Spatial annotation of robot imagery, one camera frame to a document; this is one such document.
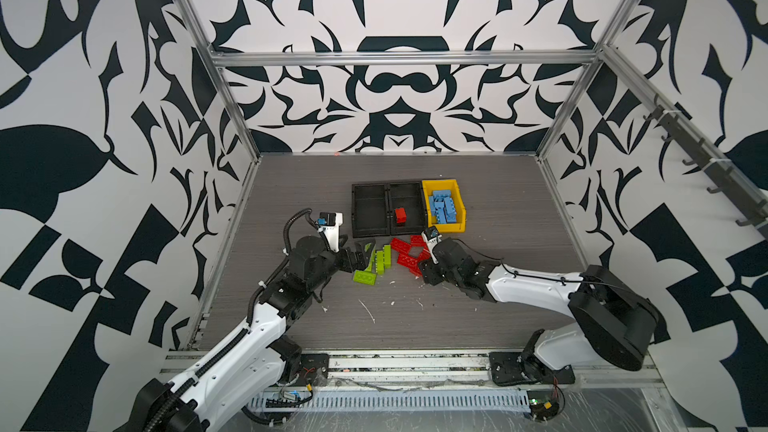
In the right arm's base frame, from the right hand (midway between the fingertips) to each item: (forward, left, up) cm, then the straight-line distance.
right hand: (428, 257), depth 89 cm
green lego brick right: (0, +13, -1) cm, 13 cm away
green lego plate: (0, +16, -1) cm, 16 cm away
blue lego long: (+18, -5, -1) cm, 19 cm away
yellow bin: (+25, -8, +3) cm, 26 cm away
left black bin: (+21, +18, -5) cm, 28 cm away
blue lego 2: (+15, -9, -1) cm, 17 cm away
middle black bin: (+28, +4, -7) cm, 29 cm away
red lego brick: (+5, +8, -3) cm, 10 cm away
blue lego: (+23, -8, -1) cm, 24 cm away
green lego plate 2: (-4, +19, -4) cm, 20 cm away
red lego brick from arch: (+1, +6, -3) cm, 7 cm away
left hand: (0, +18, +15) cm, 24 cm away
